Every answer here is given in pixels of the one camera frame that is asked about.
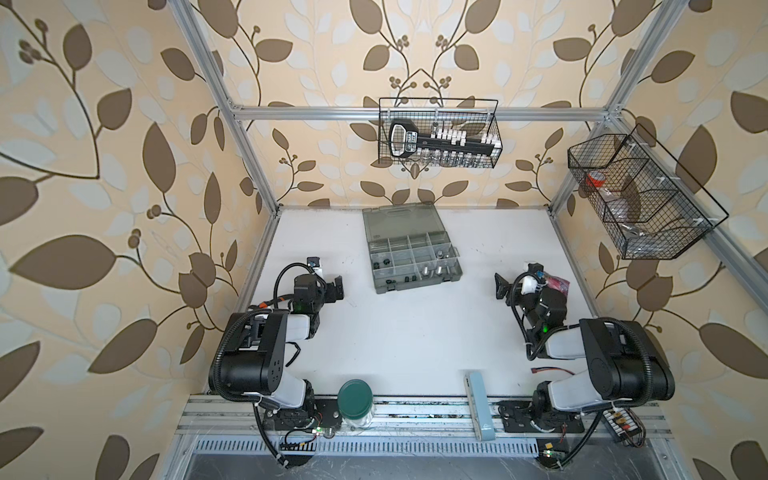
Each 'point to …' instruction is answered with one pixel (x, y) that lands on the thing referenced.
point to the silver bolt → (425, 272)
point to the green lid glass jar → (355, 403)
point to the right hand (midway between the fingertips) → (512, 274)
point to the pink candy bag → (558, 283)
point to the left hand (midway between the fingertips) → (321, 275)
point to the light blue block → (480, 407)
